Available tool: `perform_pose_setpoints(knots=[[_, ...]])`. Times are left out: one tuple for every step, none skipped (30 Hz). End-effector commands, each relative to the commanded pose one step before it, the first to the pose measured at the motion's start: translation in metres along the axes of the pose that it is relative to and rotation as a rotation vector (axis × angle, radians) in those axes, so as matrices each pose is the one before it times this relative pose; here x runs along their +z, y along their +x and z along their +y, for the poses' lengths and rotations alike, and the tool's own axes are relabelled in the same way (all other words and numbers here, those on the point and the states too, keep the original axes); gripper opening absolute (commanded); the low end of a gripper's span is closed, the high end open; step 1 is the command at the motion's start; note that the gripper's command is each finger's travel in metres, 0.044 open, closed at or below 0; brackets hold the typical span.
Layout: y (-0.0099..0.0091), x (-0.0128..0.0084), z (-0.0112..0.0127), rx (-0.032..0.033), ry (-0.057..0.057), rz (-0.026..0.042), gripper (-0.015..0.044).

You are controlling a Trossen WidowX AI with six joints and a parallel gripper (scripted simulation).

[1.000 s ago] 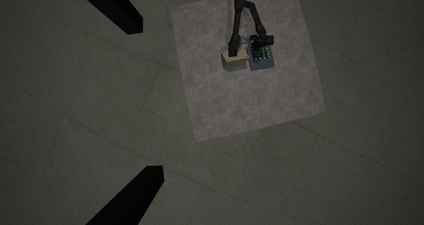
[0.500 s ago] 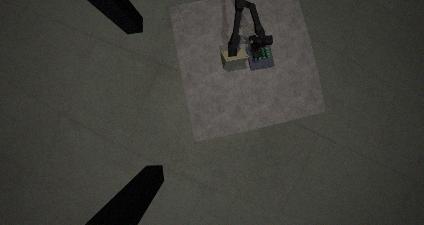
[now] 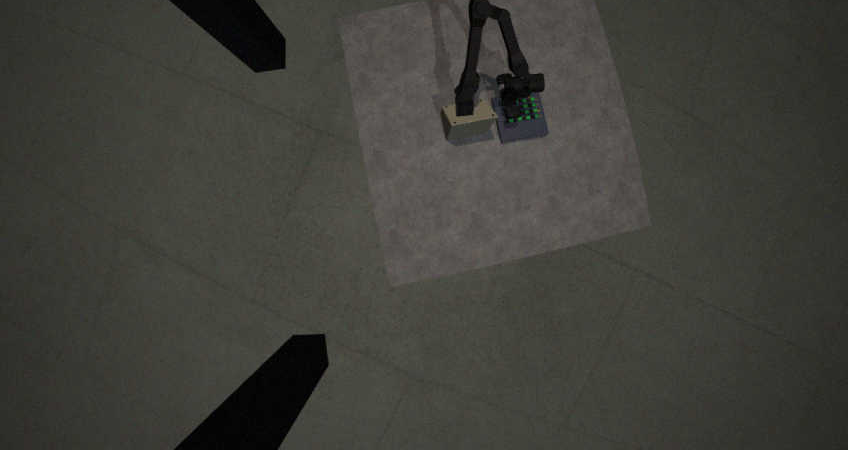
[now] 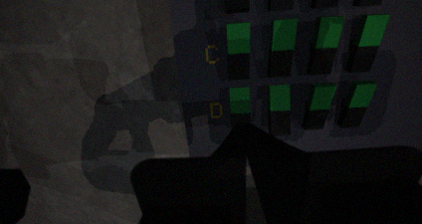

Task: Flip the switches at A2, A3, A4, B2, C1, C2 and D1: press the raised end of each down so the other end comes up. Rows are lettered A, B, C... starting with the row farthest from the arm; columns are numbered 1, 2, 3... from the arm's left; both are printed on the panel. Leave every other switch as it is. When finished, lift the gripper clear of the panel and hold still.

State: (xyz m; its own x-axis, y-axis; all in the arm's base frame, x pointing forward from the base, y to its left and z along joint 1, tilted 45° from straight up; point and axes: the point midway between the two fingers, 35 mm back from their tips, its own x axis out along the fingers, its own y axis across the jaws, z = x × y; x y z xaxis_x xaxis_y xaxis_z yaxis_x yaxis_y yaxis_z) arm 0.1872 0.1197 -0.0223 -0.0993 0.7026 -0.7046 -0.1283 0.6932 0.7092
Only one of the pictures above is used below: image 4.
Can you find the dark blue switch panel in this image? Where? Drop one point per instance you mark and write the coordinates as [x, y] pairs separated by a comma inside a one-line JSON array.
[[317, 74]]

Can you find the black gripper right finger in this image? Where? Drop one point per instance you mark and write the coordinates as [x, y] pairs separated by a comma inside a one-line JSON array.
[[289, 180]]

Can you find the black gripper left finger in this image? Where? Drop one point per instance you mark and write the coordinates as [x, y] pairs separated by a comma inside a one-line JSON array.
[[217, 180]]

